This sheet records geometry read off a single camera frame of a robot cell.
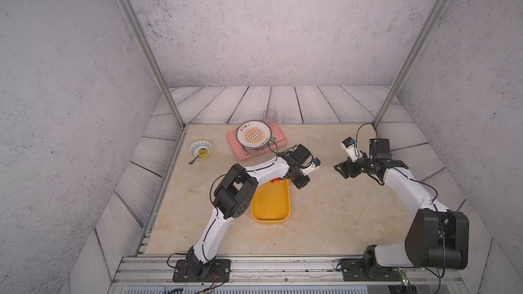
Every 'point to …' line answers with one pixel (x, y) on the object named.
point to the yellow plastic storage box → (270, 203)
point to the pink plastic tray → (236, 152)
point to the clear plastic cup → (270, 116)
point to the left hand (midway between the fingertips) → (308, 183)
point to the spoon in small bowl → (201, 151)
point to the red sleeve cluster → (273, 180)
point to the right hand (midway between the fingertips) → (345, 160)
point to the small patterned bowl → (194, 148)
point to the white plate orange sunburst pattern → (254, 134)
